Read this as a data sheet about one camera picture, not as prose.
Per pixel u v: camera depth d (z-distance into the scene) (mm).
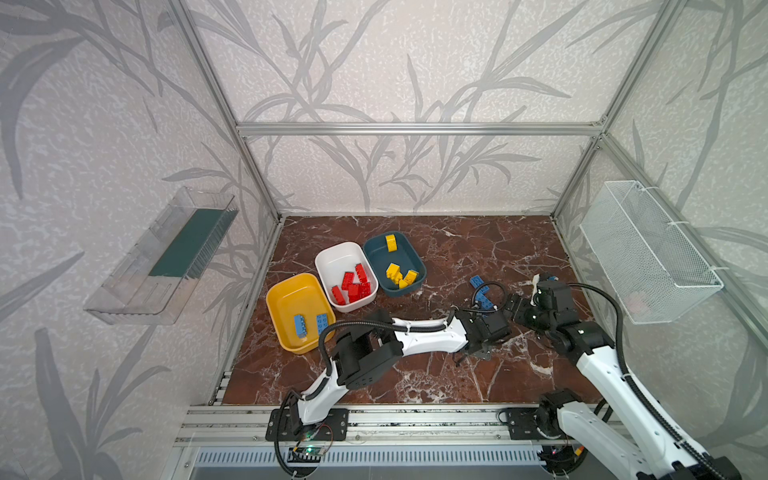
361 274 1010
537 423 731
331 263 1042
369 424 753
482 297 961
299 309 945
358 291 945
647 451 423
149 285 638
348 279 1012
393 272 964
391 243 1081
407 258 1066
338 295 966
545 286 611
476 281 990
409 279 990
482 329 666
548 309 608
